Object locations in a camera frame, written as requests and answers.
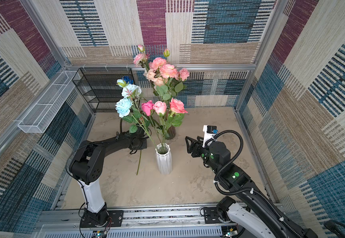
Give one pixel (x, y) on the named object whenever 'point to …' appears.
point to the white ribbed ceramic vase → (163, 158)
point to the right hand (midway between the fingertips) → (193, 140)
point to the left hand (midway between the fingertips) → (144, 144)
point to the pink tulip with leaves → (139, 162)
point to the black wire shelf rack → (98, 86)
